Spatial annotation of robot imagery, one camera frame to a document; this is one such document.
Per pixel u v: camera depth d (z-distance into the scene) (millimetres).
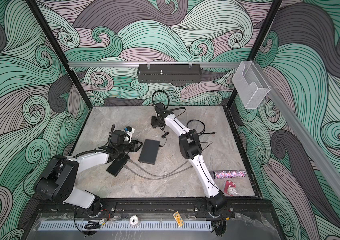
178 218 698
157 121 931
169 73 904
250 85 781
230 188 745
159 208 750
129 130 828
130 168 877
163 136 1006
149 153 934
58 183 435
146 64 926
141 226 634
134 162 902
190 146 677
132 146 797
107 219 694
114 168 860
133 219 656
